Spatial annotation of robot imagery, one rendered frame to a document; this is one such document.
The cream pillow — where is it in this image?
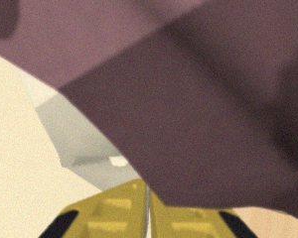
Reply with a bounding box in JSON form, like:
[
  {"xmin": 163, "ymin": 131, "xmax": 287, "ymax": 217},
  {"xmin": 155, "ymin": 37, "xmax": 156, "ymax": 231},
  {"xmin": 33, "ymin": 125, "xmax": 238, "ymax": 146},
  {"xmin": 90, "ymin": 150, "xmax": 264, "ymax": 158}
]
[{"xmin": 13, "ymin": 65, "xmax": 141, "ymax": 191}]

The maroon pillowcase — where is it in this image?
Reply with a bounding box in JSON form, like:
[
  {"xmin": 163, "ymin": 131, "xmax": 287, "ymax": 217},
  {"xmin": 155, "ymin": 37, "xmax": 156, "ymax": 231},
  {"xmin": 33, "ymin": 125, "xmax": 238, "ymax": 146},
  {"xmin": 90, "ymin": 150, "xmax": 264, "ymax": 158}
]
[{"xmin": 0, "ymin": 0, "xmax": 298, "ymax": 219}]

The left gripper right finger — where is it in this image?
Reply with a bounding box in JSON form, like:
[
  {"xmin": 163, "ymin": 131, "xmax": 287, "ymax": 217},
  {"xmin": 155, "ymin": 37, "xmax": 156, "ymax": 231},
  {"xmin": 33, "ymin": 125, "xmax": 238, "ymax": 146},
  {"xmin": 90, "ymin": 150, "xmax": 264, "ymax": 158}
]
[{"xmin": 150, "ymin": 189, "xmax": 235, "ymax": 238}]

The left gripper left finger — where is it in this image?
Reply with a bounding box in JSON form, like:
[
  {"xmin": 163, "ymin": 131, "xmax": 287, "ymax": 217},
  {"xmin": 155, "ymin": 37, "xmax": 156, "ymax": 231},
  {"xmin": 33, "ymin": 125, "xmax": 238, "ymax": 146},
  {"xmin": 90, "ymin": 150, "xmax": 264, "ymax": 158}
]
[{"xmin": 57, "ymin": 178, "xmax": 146, "ymax": 238}]

